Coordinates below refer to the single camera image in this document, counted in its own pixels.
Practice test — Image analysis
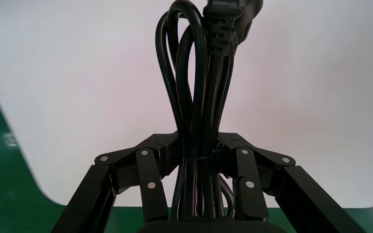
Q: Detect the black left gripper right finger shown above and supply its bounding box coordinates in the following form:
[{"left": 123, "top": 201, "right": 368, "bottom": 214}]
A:
[{"left": 217, "top": 132, "right": 367, "bottom": 233}]

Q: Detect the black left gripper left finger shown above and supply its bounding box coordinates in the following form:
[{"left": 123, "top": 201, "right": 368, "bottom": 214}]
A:
[{"left": 51, "top": 131, "right": 184, "bottom": 233}]

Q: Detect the black power cord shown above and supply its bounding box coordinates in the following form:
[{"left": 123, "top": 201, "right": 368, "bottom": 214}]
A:
[{"left": 155, "top": 0, "right": 264, "bottom": 222}]

